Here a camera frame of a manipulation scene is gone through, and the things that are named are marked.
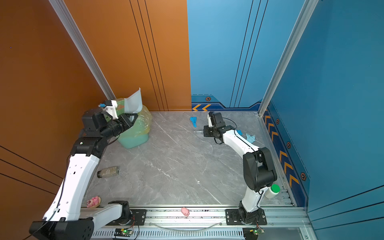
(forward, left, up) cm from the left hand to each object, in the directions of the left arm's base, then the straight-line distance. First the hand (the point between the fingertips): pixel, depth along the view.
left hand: (137, 113), depth 69 cm
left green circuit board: (-42, +7, -38) cm, 58 cm away
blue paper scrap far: (+29, -26, -36) cm, 53 cm away
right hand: (+10, -33, -24) cm, 42 cm away
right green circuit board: (-41, -57, -36) cm, 79 cm away
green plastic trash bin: (+4, +14, -29) cm, 33 cm away
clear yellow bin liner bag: (+6, +3, -15) cm, 16 cm away
